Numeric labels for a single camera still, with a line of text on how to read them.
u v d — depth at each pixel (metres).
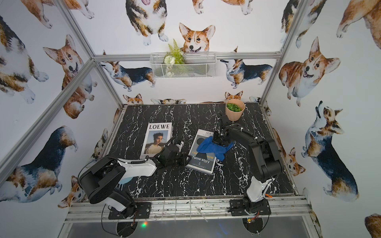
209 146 0.91
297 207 0.75
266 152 0.53
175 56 0.82
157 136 0.98
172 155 0.69
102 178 0.46
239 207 0.73
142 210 0.73
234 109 1.03
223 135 0.70
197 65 0.92
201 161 0.86
